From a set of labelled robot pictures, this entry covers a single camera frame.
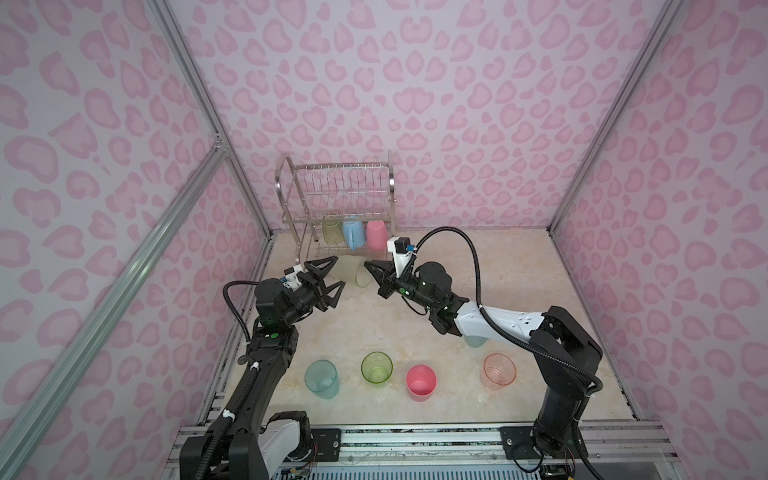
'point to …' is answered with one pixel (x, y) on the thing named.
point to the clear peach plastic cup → (498, 371)
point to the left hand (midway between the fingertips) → (343, 264)
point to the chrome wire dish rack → (347, 207)
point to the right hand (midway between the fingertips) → (367, 262)
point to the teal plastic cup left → (322, 378)
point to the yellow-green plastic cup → (352, 269)
